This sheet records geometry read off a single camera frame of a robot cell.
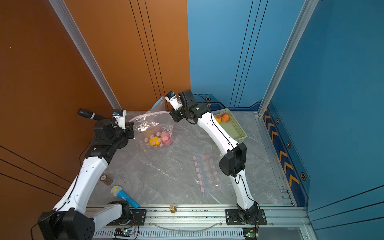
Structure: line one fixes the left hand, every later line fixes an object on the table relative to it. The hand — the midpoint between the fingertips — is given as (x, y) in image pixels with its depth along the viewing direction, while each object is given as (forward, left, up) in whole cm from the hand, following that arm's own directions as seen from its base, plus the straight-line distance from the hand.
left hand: (133, 120), depth 78 cm
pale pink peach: (-1, -15, -19) cm, 25 cm away
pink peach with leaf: (0, -15, -17) cm, 22 cm away
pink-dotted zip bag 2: (-18, -41, -28) cm, 52 cm away
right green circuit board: (-45, -60, -30) cm, 81 cm away
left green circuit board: (-46, +1, -29) cm, 54 cm away
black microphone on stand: (+3, +24, 0) cm, 24 cm away
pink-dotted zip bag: (0, -9, -9) cm, 13 cm away
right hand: (+7, -20, 0) cm, 22 cm away
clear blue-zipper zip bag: (+23, -8, -10) cm, 26 cm away
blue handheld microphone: (-28, +8, -25) cm, 39 cm away
